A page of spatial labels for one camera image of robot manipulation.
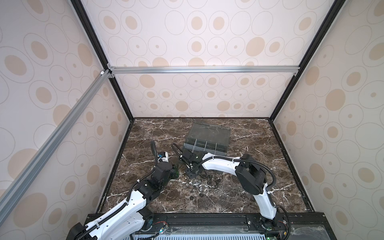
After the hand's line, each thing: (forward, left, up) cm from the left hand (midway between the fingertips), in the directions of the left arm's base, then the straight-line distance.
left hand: (180, 163), depth 80 cm
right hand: (0, -6, -14) cm, 15 cm away
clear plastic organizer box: (+26, -16, -13) cm, 34 cm away
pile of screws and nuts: (-6, -14, -14) cm, 21 cm away
